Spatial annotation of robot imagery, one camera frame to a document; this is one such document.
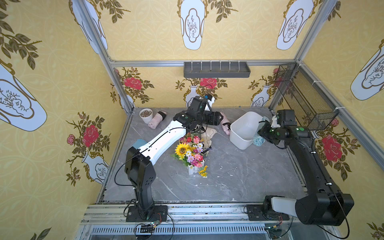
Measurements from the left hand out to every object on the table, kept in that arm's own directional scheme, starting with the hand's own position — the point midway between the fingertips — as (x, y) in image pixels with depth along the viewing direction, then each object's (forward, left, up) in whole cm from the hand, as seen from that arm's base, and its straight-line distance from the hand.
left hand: (212, 114), depth 80 cm
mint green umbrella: (-14, -22, -4) cm, 26 cm away
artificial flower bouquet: (-17, +13, -7) cm, 23 cm away
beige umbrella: (+2, +1, -21) cm, 21 cm away
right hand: (-8, -27, -5) cm, 28 cm away
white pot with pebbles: (+19, +43, -21) cm, 52 cm away
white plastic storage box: (+5, -24, -21) cm, 32 cm away
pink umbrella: (+8, -12, -22) cm, 27 cm away
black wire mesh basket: (-2, -49, +7) cm, 49 cm away
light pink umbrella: (+18, +37, -24) cm, 47 cm away
